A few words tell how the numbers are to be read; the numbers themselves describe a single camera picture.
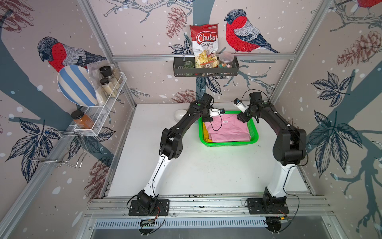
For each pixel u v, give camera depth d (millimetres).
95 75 711
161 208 729
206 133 992
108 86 762
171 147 627
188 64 917
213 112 878
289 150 523
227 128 1001
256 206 731
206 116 898
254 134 925
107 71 794
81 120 612
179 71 899
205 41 795
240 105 878
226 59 820
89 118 643
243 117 876
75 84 669
